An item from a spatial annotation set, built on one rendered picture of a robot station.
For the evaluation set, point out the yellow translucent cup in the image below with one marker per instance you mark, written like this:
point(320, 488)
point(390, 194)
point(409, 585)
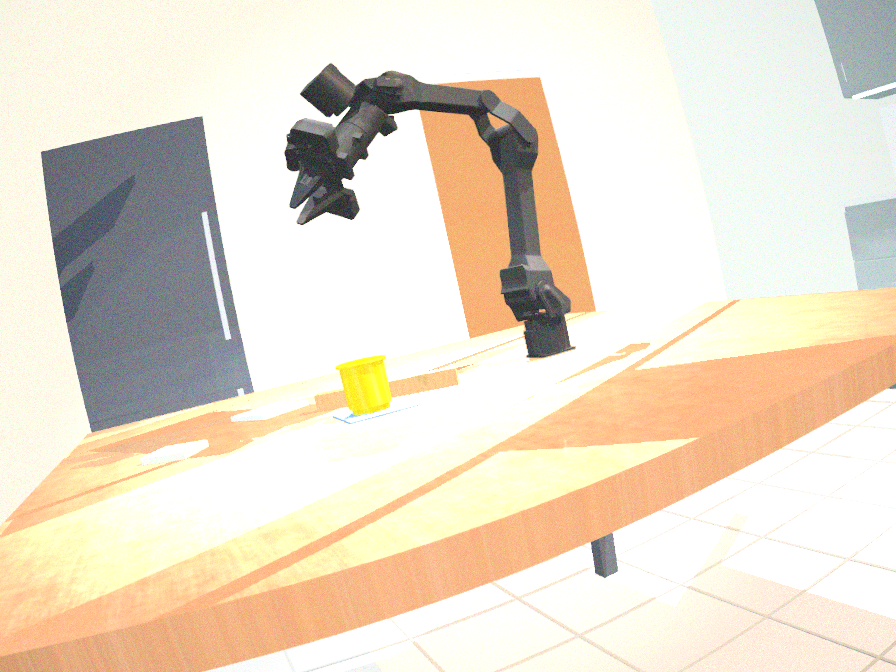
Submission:
point(365, 384)

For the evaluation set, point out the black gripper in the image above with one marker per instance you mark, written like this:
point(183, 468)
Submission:
point(332, 156)

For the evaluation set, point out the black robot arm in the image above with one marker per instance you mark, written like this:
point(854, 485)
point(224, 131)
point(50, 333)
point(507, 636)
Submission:
point(527, 282)

